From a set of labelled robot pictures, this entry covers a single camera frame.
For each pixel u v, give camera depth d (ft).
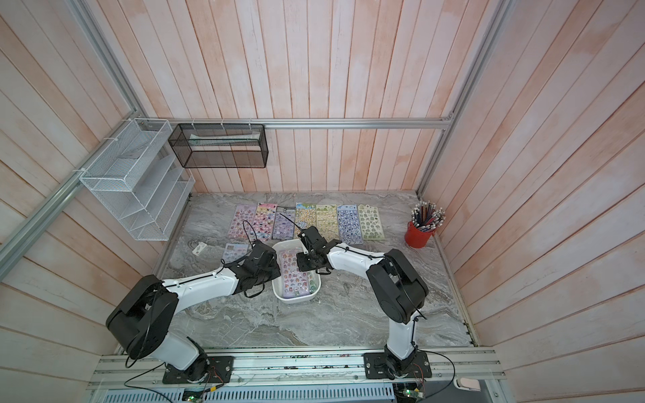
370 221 3.63
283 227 3.53
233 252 3.30
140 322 1.44
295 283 2.96
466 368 2.45
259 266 2.30
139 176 2.40
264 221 3.62
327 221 3.63
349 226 3.53
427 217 3.13
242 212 3.75
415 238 3.32
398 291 1.60
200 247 3.30
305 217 3.65
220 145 3.51
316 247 2.38
